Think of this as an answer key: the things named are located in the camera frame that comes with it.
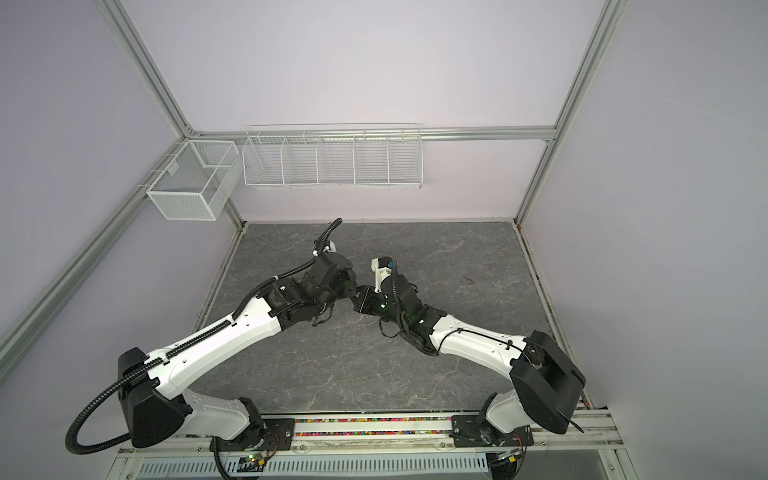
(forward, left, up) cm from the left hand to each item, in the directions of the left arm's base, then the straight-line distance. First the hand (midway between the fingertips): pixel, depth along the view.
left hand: (352, 281), depth 76 cm
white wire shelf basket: (+47, +7, +7) cm, 48 cm away
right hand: (-2, +2, -2) cm, 4 cm away
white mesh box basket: (+42, +53, +2) cm, 67 cm away
